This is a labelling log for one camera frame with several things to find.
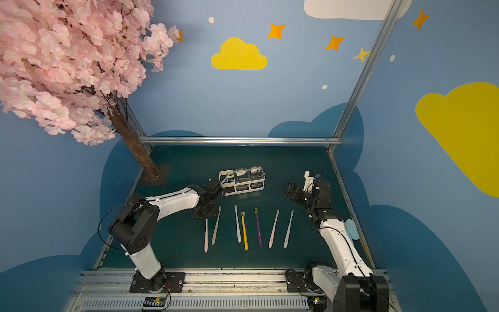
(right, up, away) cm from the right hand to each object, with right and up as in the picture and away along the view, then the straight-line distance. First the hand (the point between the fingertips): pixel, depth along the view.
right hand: (292, 186), depth 84 cm
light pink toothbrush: (-8, -21, +4) cm, 23 cm away
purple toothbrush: (-15, -21, +4) cm, 26 cm away
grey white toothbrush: (-35, -24, +2) cm, 43 cm away
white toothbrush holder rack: (-25, +1, +10) cm, 27 cm away
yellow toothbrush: (-21, -21, +4) cm, 30 cm away
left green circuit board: (-55, -43, -11) cm, 71 cm away
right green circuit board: (+7, -44, -11) cm, 46 cm away
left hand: (-38, -14, +9) cm, 42 cm away
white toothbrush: (-25, -19, +5) cm, 32 cm away
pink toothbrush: (-38, -26, -2) cm, 46 cm away
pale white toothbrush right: (-3, -24, +2) cm, 24 cm away
